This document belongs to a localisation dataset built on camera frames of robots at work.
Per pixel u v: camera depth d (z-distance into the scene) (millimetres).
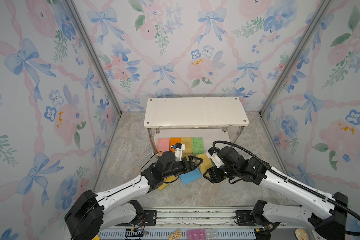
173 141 934
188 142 925
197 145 918
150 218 744
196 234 691
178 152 706
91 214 398
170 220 738
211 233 689
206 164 721
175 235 689
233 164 541
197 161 690
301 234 699
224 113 735
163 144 911
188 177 859
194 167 650
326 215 396
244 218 733
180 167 661
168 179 676
